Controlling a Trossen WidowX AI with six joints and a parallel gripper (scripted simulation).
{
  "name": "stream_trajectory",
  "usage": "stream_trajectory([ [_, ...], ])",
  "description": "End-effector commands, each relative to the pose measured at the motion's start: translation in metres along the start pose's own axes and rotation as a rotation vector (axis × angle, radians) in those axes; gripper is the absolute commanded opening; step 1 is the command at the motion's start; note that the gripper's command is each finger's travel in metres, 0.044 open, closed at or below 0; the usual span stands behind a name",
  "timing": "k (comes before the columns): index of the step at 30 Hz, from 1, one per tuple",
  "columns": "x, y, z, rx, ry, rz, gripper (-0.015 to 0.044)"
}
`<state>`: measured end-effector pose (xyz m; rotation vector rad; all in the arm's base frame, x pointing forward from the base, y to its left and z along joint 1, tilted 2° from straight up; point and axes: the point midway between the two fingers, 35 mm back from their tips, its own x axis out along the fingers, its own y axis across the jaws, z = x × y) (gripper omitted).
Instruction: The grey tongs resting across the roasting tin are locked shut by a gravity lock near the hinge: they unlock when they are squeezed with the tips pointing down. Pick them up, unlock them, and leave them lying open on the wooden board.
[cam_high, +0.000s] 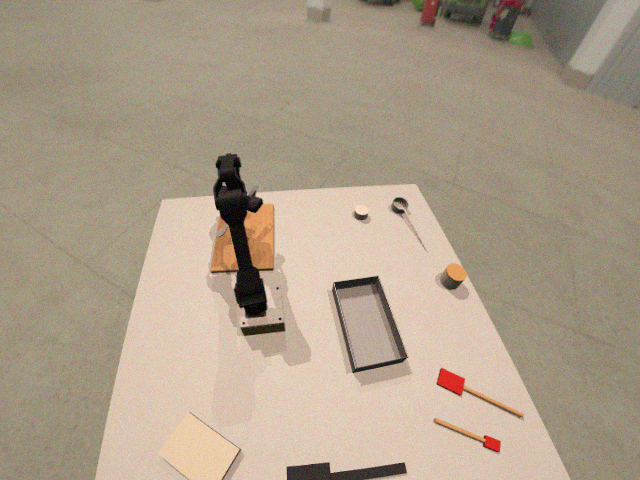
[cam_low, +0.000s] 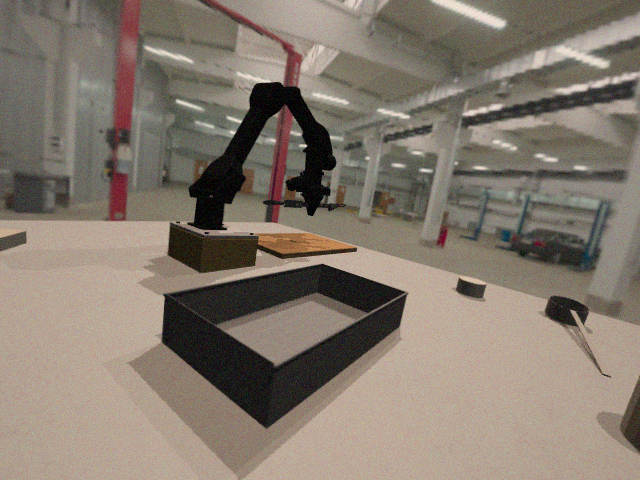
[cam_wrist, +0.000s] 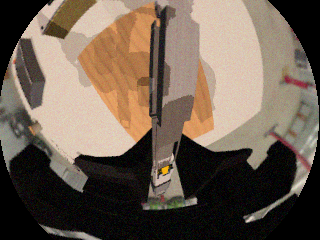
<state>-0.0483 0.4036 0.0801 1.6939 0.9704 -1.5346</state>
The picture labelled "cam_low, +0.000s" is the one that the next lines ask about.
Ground small grey canister with orange lid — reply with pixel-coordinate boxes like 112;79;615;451
620;376;640;450

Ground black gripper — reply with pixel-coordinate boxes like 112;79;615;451
296;167;331;216

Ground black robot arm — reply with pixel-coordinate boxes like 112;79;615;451
187;82;336;230

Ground short grey cylinder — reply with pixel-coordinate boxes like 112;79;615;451
456;276;487;298

